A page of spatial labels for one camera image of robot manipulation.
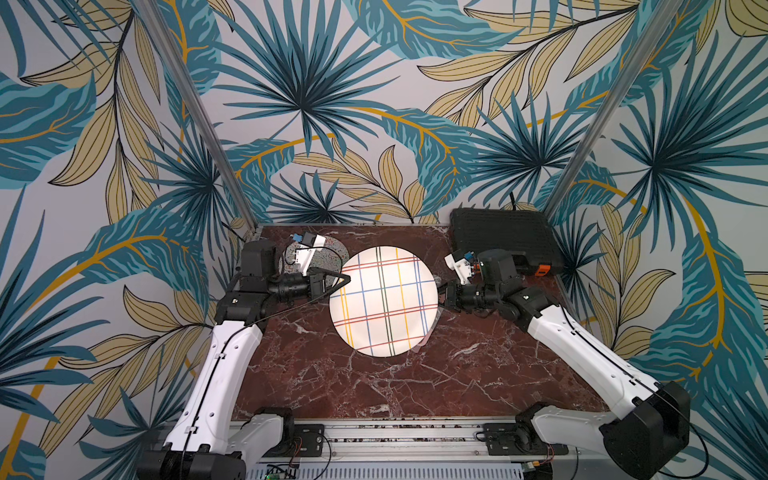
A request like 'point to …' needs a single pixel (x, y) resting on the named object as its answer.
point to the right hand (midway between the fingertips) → (426, 297)
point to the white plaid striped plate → (389, 305)
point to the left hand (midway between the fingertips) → (345, 283)
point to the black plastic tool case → (528, 233)
